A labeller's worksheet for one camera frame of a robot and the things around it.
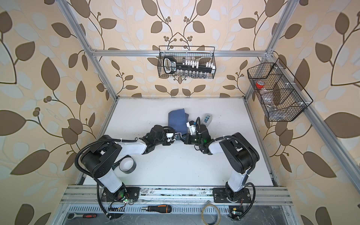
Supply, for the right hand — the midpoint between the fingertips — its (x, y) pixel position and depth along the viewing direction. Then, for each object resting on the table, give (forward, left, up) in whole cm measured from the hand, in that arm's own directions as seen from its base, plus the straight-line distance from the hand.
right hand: (179, 138), depth 89 cm
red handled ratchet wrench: (-38, +53, -5) cm, 66 cm away
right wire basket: (+8, -56, +28) cm, 63 cm away
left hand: (+6, +3, +1) cm, 7 cm away
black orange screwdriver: (-37, +9, -4) cm, 38 cm away
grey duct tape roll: (-15, +31, -4) cm, 35 cm away
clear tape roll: (-40, -15, -7) cm, 43 cm away
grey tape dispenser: (+17, -21, -1) cm, 27 cm away
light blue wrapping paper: (+16, +1, 0) cm, 16 cm away
